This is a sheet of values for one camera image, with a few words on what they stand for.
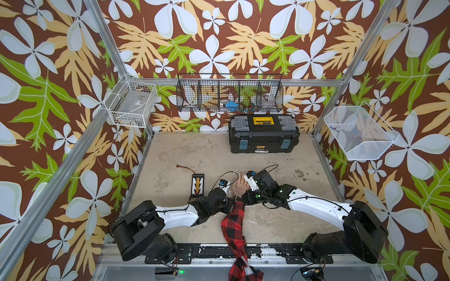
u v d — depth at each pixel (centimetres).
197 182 95
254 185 72
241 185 91
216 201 65
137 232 43
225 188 78
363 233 42
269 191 65
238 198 84
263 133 97
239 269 69
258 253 75
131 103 86
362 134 82
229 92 99
